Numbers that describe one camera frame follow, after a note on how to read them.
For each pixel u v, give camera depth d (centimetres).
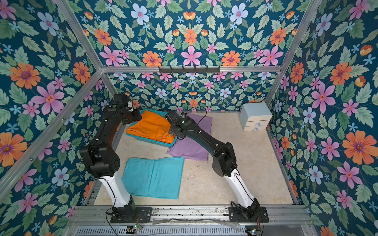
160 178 85
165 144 95
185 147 97
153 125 104
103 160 51
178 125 64
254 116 99
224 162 56
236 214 73
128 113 82
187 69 91
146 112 107
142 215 74
